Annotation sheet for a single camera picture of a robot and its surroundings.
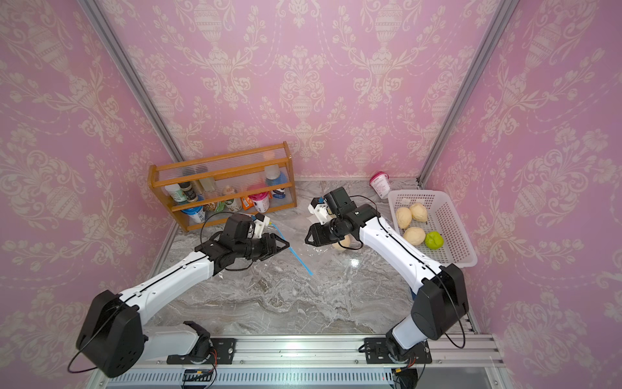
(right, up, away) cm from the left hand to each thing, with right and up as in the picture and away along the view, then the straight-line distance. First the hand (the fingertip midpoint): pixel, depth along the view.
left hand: (287, 248), depth 80 cm
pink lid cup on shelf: (-13, +16, +20) cm, 29 cm away
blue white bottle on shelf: (-8, +26, +21) cm, 34 cm away
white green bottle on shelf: (-42, +19, +10) cm, 47 cm away
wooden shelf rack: (-34, +20, +15) cm, 42 cm away
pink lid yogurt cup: (+39, +25, +33) cm, 57 cm away
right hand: (+8, +3, -1) cm, 9 cm away
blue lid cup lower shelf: (-39, +10, +17) cm, 44 cm away
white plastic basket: (+63, -3, +12) cm, 64 cm away
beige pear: (+45, +9, +18) cm, 50 cm away
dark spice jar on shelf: (-38, +21, +8) cm, 44 cm away
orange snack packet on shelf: (-21, +15, +27) cm, 37 cm away
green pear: (+55, +1, +12) cm, 56 cm away
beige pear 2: (+53, +11, +21) cm, 58 cm away
